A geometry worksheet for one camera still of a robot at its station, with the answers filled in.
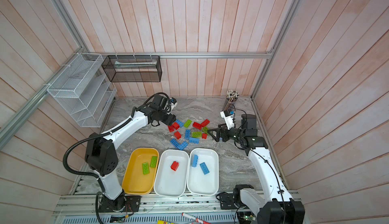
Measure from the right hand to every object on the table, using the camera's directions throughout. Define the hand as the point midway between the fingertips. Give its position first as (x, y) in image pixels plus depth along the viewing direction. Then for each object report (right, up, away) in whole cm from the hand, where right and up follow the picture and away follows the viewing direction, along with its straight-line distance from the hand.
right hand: (215, 128), depth 77 cm
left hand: (-25, +4, +12) cm, 28 cm away
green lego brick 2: (-34, -20, +9) cm, 41 cm away
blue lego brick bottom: (-5, -24, +7) cm, 25 cm away
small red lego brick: (-4, -7, +21) cm, 22 cm away
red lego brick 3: (-26, -3, +24) cm, 36 cm away
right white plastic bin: (-8, -31, +4) cm, 32 cm away
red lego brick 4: (-21, -7, +21) cm, 30 cm away
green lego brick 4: (-2, -4, +23) cm, 24 cm away
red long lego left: (-8, -1, +25) cm, 26 cm away
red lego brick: (-22, -22, +7) cm, 32 cm away
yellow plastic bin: (-41, -25, +7) cm, 48 cm away
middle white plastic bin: (-24, -30, +2) cm, 38 cm away
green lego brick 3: (-15, 0, +27) cm, 31 cm away
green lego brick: (-39, -23, +8) cm, 46 cm away
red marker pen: (-11, -41, -7) cm, 44 cm away
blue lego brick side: (-10, -9, +16) cm, 21 cm away
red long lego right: (-2, +1, +27) cm, 27 cm away
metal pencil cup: (+14, +19, +20) cm, 31 cm away
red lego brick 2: (-23, -1, +23) cm, 32 cm away
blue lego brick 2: (-11, -19, +9) cm, 24 cm away
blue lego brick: (-20, 0, +27) cm, 33 cm away
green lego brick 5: (-8, -6, +21) cm, 23 cm away
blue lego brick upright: (-15, -6, +21) cm, 26 cm away
